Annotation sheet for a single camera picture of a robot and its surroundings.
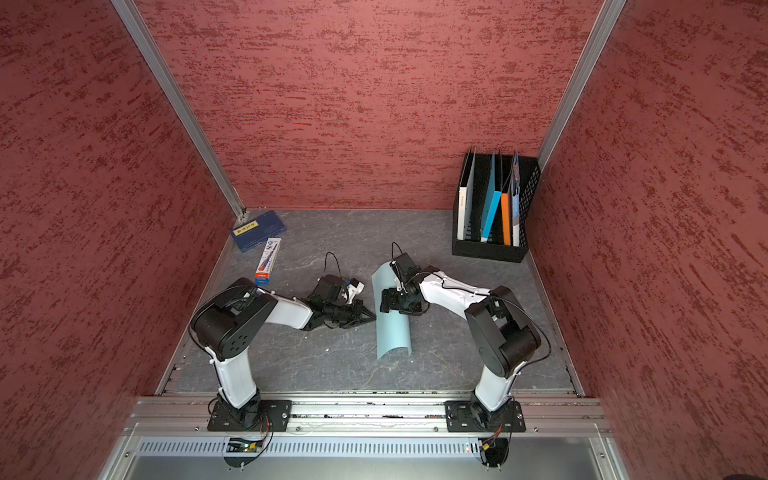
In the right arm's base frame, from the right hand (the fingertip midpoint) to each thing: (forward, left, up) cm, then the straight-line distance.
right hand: (392, 314), depth 90 cm
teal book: (+25, -31, +25) cm, 47 cm away
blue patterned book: (+23, -37, +25) cm, 50 cm away
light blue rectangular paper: (-6, 0, +5) cm, 8 cm away
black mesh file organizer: (+25, -38, -2) cm, 46 cm away
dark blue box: (+37, +52, -1) cm, 64 cm away
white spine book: (+27, -23, +26) cm, 44 cm away
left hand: (-1, +6, -2) cm, 6 cm away
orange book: (+26, -35, +24) cm, 50 cm away
